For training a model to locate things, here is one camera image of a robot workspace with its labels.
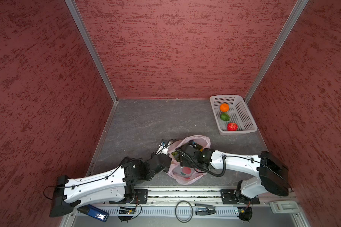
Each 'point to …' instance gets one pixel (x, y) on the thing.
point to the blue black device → (94, 212)
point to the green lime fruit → (225, 117)
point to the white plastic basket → (239, 113)
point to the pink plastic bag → (185, 175)
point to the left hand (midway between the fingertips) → (168, 158)
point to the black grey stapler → (202, 209)
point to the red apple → (232, 126)
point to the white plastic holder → (284, 206)
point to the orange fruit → (224, 107)
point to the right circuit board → (245, 213)
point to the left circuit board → (123, 210)
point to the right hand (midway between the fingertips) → (184, 165)
